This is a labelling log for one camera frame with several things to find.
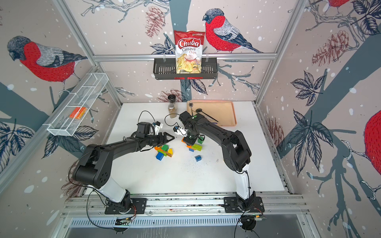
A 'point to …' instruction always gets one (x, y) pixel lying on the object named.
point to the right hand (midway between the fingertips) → (189, 140)
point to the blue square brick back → (191, 149)
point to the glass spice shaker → (172, 106)
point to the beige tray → (223, 111)
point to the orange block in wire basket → (81, 113)
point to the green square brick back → (200, 141)
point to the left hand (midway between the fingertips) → (173, 136)
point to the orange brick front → (157, 148)
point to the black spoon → (199, 110)
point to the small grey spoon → (191, 105)
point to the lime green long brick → (164, 153)
